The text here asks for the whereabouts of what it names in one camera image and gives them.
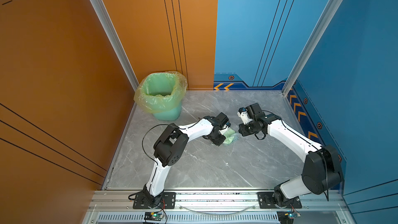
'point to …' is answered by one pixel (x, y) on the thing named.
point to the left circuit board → (153, 216)
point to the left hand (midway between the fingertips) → (220, 140)
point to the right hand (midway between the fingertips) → (239, 130)
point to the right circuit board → (287, 216)
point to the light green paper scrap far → (229, 135)
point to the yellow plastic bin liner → (160, 92)
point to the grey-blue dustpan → (236, 137)
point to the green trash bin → (171, 114)
